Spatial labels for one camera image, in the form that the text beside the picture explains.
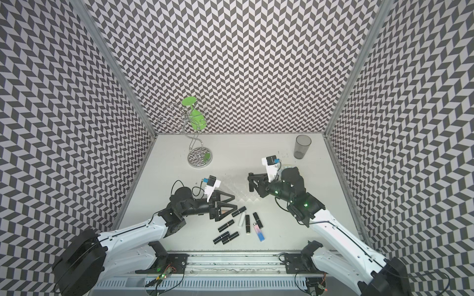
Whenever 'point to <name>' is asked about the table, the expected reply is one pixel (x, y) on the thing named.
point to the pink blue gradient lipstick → (259, 232)
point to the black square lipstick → (257, 220)
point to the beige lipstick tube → (224, 211)
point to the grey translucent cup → (301, 146)
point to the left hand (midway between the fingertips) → (234, 205)
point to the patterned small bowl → (282, 167)
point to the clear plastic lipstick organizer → (241, 185)
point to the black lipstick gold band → (247, 224)
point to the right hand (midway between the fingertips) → (250, 182)
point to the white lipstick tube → (242, 219)
